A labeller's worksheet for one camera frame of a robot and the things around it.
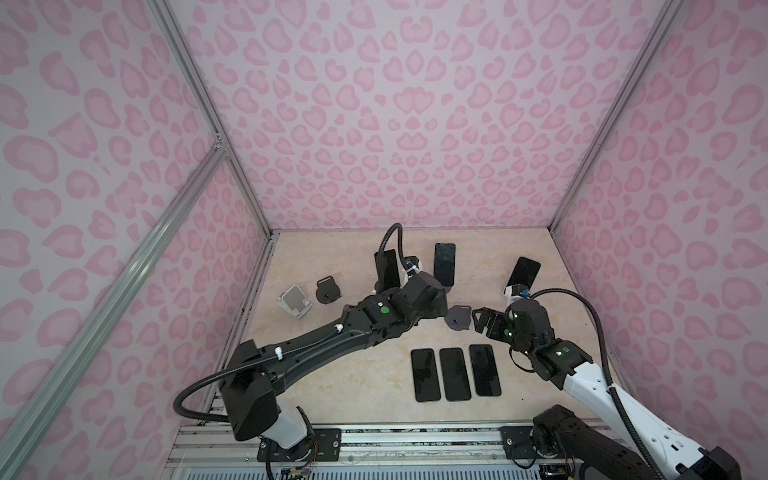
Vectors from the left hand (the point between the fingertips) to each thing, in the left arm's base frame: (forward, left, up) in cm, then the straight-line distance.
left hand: (434, 292), depth 76 cm
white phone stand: (+8, +42, -16) cm, 45 cm away
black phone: (+19, -6, -12) cm, 23 cm away
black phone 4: (-12, -15, -21) cm, 28 cm away
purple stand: (+3, -9, -19) cm, 22 cm away
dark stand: (+14, +32, -19) cm, 39 cm away
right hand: (-3, -14, -8) cm, 16 cm away
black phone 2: (+15, -32, -13) cm, 37 cm away
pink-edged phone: (-14, +2, -21) cm, 25 cm away
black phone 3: (-14, -6, -21) cm, 26 cm away
